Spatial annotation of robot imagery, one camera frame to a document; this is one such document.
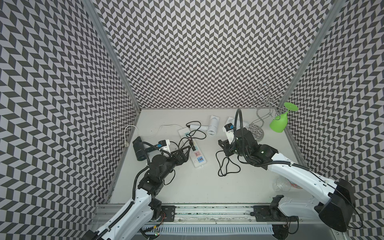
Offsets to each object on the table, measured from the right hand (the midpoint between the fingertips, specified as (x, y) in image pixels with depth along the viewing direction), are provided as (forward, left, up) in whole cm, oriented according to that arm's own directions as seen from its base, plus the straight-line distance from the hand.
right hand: (222, 145), depth 77 cm
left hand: (-1, +19, -1) cm, 19 cm away
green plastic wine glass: (+13, -34, +3) cm, 36 cm away
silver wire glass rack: (+19, -25, +12) cm, 34 cm away
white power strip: (+2, +13, -15) cm, 20 cm away
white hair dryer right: (+27, -11, -12) cm, 32 cm away
